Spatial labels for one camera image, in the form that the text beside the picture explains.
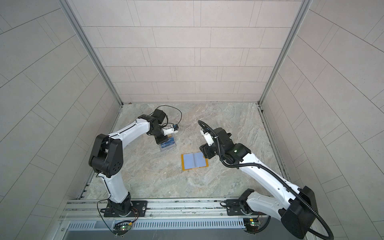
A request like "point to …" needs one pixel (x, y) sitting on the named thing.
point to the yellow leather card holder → (194, 160)
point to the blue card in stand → (170, 141)
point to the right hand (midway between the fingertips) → (203, 147)
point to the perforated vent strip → (227, 224)
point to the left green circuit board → (125, 227)
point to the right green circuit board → (252, 224)
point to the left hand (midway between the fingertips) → (169, 136)
